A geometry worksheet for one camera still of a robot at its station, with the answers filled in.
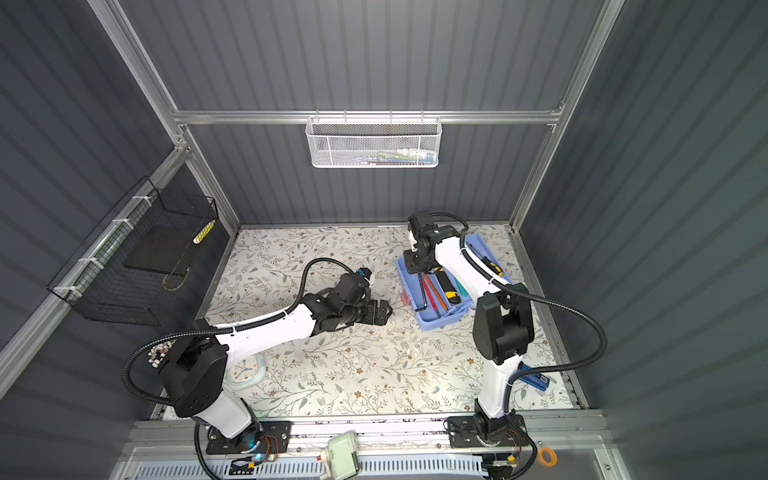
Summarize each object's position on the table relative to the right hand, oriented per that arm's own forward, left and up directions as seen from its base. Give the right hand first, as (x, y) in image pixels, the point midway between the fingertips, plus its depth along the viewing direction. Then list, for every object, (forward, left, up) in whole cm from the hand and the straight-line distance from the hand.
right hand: (419, 266), depth 92 cm
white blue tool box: (-7, +3, -6) cm, 10 cm away
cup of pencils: (-30, +63, +7) cm, 70 cm away
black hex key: (-9, -1, -1) cm, 10 cm away
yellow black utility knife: (-4, -9, -6) cm, 11 cm away
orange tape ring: (-48, -30, -12) cm, 57 cm away
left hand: (-14, +11, -2) cm, 18 cm away
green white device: (-49, +20, -8) cm, 53 cm away
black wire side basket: (-13, +72, +17) cm, 75 cm away
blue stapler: (-31, -30, -10) cm, 45 cm away
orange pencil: (-1, -6, -14) cm, 15 cm away
